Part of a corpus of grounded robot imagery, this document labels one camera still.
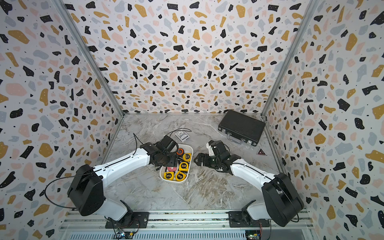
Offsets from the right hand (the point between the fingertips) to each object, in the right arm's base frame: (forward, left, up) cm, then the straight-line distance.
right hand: (199, 161), depth 85 cm
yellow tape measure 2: (0, +10, -6) cm, 12 cm away
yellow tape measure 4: (-6, +11, -6) cm, 14 cm away
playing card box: (+24, +13, -7) cm, 29 cm away
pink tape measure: (-1, +17, -7) cm, 18 cm away
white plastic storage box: (+11, +8, -4) cm, 14 cm away
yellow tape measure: (+7, +8, -7) cm, 13 cm away
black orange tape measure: (+10, +13, -5) cm, 17 cm away
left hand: (0, +15, 0) cm, 15 cm away
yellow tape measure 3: (-6, +18, -6) cm, 20 cm away
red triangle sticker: (+14, -41, -11) cm, 44 cm away
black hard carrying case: (+29, -28, -4) cm, 41 cm away
